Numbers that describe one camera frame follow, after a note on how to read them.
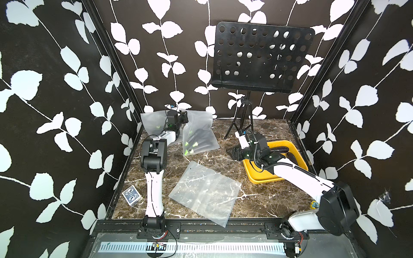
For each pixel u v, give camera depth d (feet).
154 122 3.75
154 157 2.02
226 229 2.45
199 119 3.70
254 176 2.99
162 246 2.35
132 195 2.70
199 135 3.43
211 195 2.81
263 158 2.04
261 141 2.08
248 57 2.23
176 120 2.90
